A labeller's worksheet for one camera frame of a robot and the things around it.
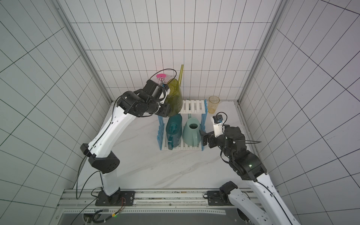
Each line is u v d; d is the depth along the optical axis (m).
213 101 1.05
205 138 0.57
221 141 0.55
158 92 0.51
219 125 0.53
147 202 0.73
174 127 0.81
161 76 1.00
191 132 0.82
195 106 0.79
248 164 0.43
